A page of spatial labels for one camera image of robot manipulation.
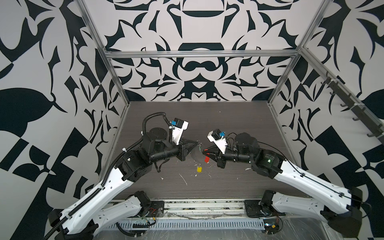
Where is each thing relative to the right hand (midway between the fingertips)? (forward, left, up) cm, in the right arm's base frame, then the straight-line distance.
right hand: (204, 151), depth 63 cm
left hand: (+1, +3, +6) cm, 7 cm away
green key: (+2, +2, 0) cm, 3 cm away
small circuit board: (-24, -31, -30) cm, 49 cm away
